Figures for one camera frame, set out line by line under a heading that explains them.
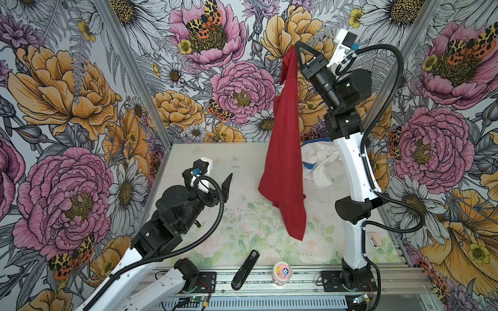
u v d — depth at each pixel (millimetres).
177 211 432
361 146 496
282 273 675
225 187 542
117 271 403
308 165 1072
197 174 480
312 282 762
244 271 730
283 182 746
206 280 750
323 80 511
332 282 740
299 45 513
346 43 478
